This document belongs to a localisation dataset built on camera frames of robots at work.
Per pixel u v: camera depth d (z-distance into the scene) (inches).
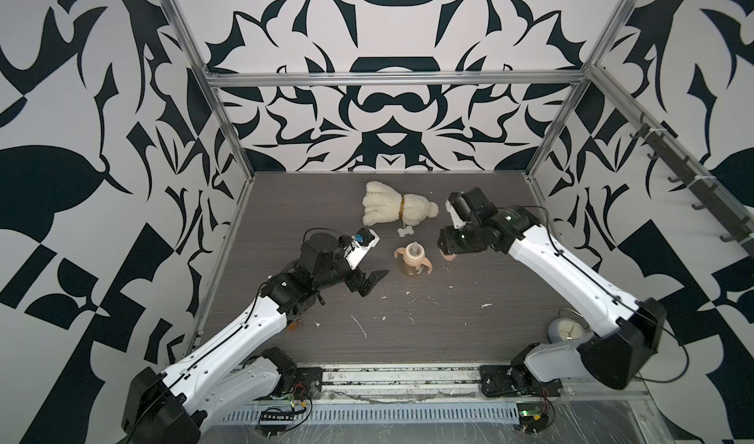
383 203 38.8
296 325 32.8
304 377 29.9
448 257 30.4
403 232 40.3
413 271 35.4
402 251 34.7
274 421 28.5
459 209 24.2
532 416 28.0
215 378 17.0
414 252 33.7
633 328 15.8
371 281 25.9
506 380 29.2
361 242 24.5
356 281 26.0
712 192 21.6
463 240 25.5
